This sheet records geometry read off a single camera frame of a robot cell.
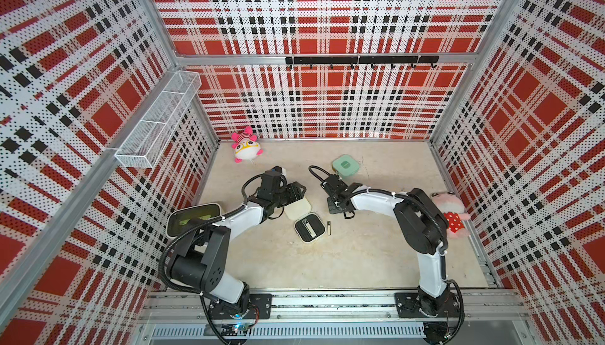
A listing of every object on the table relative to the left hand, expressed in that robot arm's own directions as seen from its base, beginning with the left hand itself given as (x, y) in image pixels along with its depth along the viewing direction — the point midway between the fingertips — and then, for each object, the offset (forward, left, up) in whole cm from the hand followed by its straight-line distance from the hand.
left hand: (304, 189), depth 92 cm
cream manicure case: (-6, +2, -4) cm, 8 cm away
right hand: (-2, -15, -9) cm, 18 cm away
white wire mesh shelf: (+16, +63, +11) cm, 66 cm away
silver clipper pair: (-12, -10, -8) cm, 18 cm away
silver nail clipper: (-13, -2, -8) cm, 15 cm away
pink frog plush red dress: (-6, -57, -3) cm, 58 cm away
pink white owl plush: (+25, +28, -1) cm, 38 cm away
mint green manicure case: (+18, -18, -7) cm, 26 cm away
